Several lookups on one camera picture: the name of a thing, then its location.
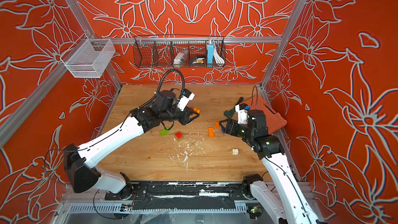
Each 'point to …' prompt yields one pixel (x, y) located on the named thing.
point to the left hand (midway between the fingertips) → (197, 112)
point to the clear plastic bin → (87, 58)
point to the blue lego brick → (223, 131)
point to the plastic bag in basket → (180, 58)
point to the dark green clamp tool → (230, 113)
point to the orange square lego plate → (196, 110)
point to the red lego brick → (179, 135)
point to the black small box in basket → (198, 59)
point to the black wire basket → (158, 51)
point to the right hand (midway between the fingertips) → (220, 123)
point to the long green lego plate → (165, 131)
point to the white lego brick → (235, 151)
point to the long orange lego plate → (211, 132)
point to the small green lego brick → (181, 140)
